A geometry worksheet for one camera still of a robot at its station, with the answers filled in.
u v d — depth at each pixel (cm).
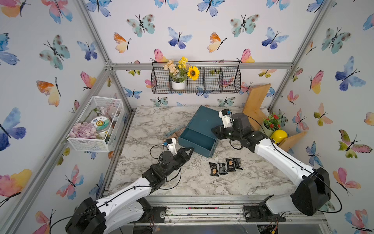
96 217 40
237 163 90
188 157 71
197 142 78
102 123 66
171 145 71
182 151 67
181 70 86
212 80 99
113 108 79
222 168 88
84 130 59
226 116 70
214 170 87
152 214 72
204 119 87
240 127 61
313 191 41
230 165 89
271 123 87
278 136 84
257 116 105
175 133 104
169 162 58
